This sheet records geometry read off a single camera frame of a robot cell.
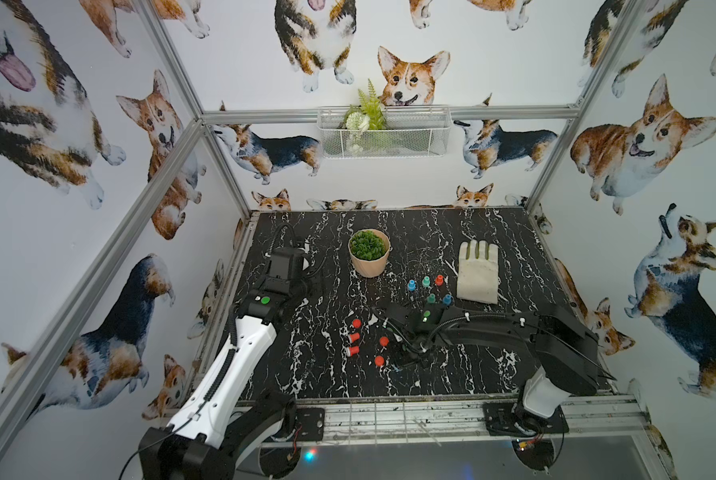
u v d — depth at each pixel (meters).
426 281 0.98
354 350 0.85
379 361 0.84
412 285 0.98
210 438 0.38
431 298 0.94
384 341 0.86
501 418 0.74
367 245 0.95
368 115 0.82
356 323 0.91
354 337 0.87
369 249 0.95
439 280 0.99
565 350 0.43
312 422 0.73
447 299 0.94
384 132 0.86
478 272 1.03
